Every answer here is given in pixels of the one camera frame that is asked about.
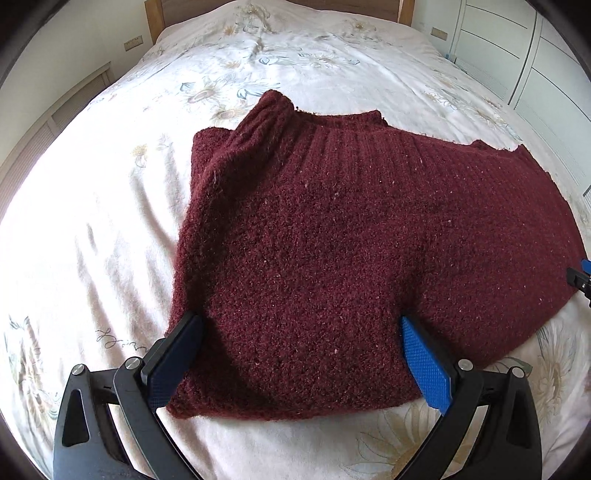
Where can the white radiator cover cabinet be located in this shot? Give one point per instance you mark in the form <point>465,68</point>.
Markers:
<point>48,128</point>

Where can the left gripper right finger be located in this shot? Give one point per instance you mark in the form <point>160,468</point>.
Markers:
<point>508,445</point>

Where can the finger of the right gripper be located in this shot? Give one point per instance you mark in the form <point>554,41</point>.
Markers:
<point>580,281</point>
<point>587,265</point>

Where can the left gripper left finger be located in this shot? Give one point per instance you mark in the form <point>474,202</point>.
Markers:
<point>87,444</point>

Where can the right wall socket plate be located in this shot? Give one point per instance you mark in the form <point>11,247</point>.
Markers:
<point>440,34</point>

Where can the white floral bed duvet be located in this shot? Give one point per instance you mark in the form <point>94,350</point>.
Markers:
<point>88,240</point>

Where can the wall socket plate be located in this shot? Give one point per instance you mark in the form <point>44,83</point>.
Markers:
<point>133,43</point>
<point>440,34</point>

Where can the wooden bed headboard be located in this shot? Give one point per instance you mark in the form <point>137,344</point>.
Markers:
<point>161,14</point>

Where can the white sliding wardrobe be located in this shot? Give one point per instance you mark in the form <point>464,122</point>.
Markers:
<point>514,51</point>

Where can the dark red knitted sweater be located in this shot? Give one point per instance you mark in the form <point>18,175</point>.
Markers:
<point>307,238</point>

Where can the left wall socket plate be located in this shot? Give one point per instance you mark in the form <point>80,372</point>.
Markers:
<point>133,43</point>

